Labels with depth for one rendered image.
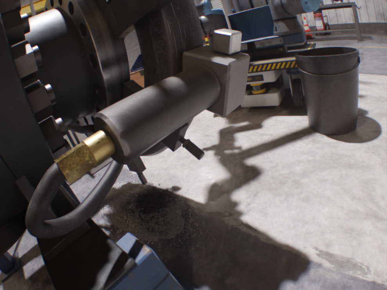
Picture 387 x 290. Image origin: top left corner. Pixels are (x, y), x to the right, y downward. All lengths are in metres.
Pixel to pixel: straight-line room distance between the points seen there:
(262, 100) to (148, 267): 1.16
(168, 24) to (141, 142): 0.23
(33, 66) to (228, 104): 0.34
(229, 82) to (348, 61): 0.68
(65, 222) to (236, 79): 0.34
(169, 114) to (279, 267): 0.45
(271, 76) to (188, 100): 1.00
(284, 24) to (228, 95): 0.99
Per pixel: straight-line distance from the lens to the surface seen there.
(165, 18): 0.40
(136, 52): 0.70
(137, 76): 1.63
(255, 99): 1.35
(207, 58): 0.37
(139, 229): 0.80
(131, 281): 0.37
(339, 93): 0.97
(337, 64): 0.93
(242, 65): 0.39
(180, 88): 0.30
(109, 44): 0.49
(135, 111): 0.25
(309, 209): 0.69
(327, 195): 0.73
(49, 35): 0.53
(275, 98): 1.31
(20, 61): 0.38
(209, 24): 1.47
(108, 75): 0.49
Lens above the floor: 0.51
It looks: 25 degrees down
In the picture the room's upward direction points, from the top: 19 degrees counter-clockwise
